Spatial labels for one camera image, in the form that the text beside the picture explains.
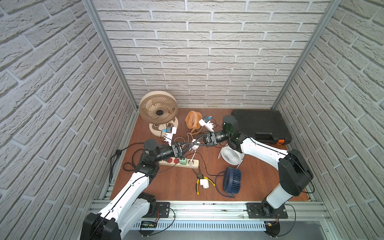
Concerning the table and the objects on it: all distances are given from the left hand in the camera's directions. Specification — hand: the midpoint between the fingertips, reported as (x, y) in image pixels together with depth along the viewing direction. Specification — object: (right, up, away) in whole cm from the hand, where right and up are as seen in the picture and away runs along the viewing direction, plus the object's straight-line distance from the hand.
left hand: (188, 141), depth 70 cm
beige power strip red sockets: (0, -16, +17) cm, 23 cm away
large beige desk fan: (-18, +17, +16) cm, 29 cm away
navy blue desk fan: (+21, -20, +1) cm, 29 cm away
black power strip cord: (-46, -12, +16) cm, 50 cm away
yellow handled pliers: (+5, -22, +15) cm, 28 cm away
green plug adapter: (-4, -13, +13) cm, 19 cm away
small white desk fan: (+24, -10, +14) cm, 29 cm away
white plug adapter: (+8, -25, +11) cm, 29 cm away
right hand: (+4, -1, 0) cm, 4 cm away
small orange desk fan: (+1, +11, +30) cm, 32 cm away
